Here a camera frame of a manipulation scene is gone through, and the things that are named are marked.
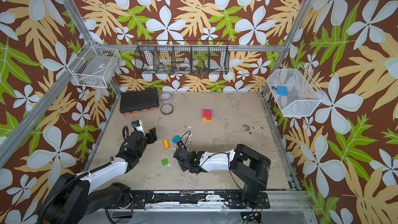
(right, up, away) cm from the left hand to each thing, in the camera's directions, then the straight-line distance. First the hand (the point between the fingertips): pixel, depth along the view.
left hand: (149, 127), depth 88 cm
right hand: (+19, -19, -1) cm, 27 cm away
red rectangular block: (+35, +6, +13) cm, 38 cm away
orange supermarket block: (+10, -11, +4) cm, 15 cm away
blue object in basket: (+76, +21, -2) cm, 79 cm away
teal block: (+14, -8, +7) cm, 18 cm away
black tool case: (-15, +17, +24) cm, 33 cm away
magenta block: (+35, +9, +17) cm, 40 cm away
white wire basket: (-30, +35, -2) cm, 46 cm away
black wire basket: (+19, +44, +10) cm, 49 cm away
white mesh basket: (+83, +17, -9) cm, 85 cm away
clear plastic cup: (+3, +19, +30) cm, 36 cm away
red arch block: (+36, +4, +14) cm, 39 cm away
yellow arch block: (+32, +4, +14) cm, 36 cm away
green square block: (+9, -20, -1) cm, 22 cm away
